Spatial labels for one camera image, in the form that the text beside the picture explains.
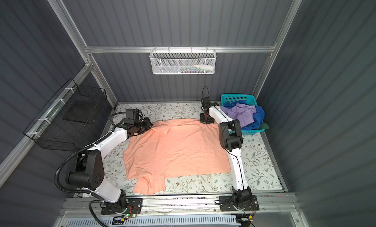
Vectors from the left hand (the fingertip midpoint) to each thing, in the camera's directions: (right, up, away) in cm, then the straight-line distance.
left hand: (153, 123), depth 92 cm
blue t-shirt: (+68, +5, +3) cm, 69 cm away
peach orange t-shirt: (+12, -16, +3) cm, 21 cm away
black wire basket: (-37, +3, -17) cm, 41 cm away
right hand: (+35, 0, +16) cm, 39 cm away
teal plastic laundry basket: (+70, +18, +20) cm, 75 cm away
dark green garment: (+70, -1, 0) cm, 70 cm away
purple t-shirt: (+58, +6, +3) cm, 59 cm away
